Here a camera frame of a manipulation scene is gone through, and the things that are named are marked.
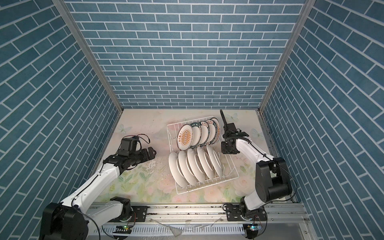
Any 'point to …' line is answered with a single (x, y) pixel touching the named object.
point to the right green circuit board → (254, 227)
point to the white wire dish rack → (197, 160)
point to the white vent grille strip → (174, 230)
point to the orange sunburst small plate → (185, 137)
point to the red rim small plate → (219, 129)
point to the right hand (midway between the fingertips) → (226, 148)
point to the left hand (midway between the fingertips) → (151, 153)
